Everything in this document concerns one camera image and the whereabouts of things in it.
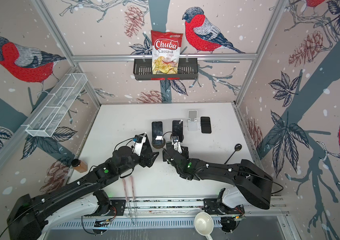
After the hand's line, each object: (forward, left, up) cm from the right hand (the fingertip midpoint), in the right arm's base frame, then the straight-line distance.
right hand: (169, 152), depth 84 cm
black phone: (+26, -24, -10) cm, 37 cm away
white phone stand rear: (+27, -14, -9) cm, 32 cm away
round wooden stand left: (+8, +9, -8) cm, 14 cm away
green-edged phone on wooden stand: (+14, +9, +1) cm, 16 cm away
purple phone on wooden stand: (+16, -4, -1) cm, 17 cm away
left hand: (-4, +8, +9) cm, 13 cm away
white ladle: (-31, -18, -10) cm, 37 cm away
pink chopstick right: (-23, +18, -10) cm, 31 cm away
